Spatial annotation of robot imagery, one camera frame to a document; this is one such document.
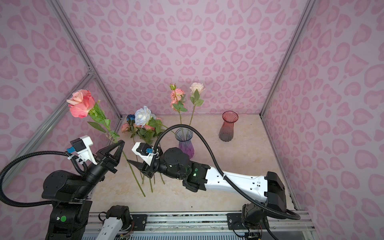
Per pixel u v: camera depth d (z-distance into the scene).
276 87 1.01
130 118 1.09
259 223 0.62
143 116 0.61
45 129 0.63
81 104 0.40
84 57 0.86
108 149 0.49
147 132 1.06
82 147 0.43
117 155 0.52
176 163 0.42
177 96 0.75
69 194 0.40
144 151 0.43
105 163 0.45
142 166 0.48
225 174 0.44
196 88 0.77
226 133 0.98
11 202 0.34
